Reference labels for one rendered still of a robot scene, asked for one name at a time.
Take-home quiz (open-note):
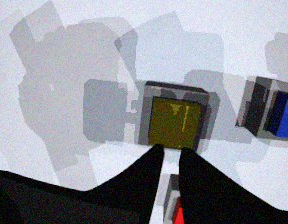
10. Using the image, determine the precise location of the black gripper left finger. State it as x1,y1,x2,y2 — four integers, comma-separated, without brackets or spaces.
0,144,165,224

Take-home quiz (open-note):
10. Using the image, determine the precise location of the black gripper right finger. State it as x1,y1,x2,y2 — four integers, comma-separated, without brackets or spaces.
179,147,288,224

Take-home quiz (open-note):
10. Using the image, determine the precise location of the yellow button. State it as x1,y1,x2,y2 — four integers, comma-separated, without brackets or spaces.
137,80,211,152

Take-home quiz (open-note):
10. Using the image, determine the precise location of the red button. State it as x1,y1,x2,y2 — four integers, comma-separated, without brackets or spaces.
163,173,184,224

